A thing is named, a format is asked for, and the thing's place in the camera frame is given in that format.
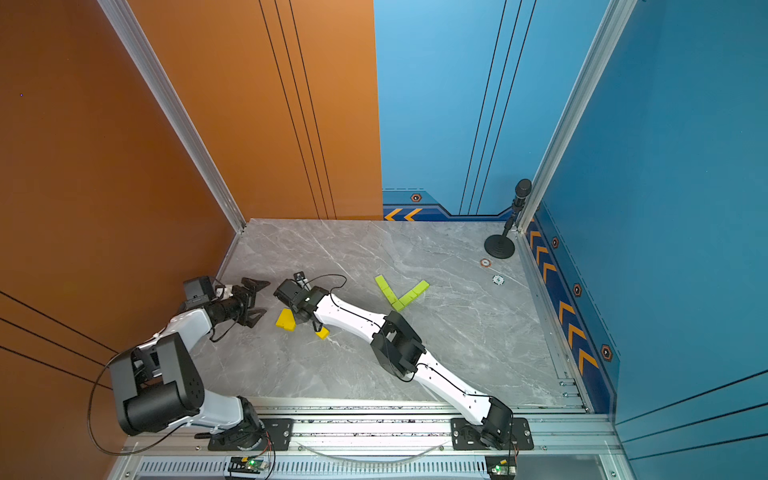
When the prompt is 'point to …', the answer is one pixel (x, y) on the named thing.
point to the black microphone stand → (501, 246)
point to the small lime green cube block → (398, 305)
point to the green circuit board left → (246, 465)
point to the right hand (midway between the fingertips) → (308, 308)
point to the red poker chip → (485, 263)
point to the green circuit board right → (501, 466)
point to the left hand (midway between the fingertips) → (269, 289)
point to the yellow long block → (286, 319)
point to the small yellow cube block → (323, 333)
